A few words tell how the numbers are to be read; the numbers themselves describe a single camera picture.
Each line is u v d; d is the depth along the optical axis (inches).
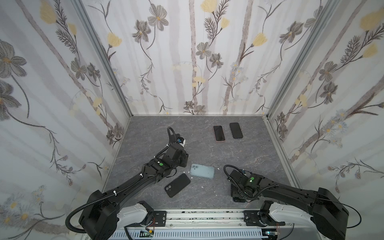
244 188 24.2
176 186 33.8
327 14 27.8
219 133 43.9
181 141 28.3
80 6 26.7
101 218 15.4
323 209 16.1
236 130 44.1
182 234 27.7
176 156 23.9
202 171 36.0
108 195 16.4
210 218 29.6
